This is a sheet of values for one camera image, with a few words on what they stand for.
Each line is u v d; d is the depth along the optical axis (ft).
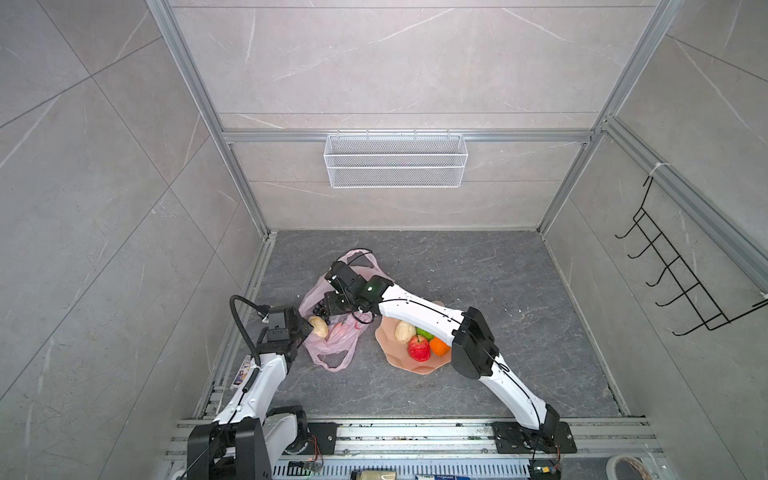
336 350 2.70
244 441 1.31
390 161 3.30
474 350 1.90
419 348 2.68
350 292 2.20
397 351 2.82
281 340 2.16
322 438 2.43
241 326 2.00
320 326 2.88
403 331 2.81
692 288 2.06
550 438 2.05
